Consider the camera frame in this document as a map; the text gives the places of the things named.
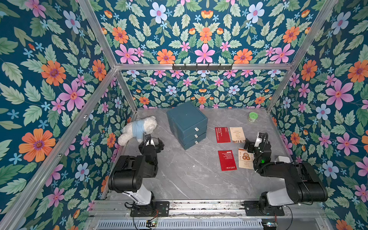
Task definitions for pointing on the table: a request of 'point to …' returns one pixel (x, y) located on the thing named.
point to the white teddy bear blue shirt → (136, 129)
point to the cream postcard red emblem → (246, 159)
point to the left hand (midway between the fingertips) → (151, 139)
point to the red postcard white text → (222, 134)
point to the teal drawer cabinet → (188, 123)
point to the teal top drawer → (191, 132)
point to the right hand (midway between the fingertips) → (258, 138)
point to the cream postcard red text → (237, 134)
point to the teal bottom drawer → (188, 145)
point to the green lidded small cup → (252, 116)
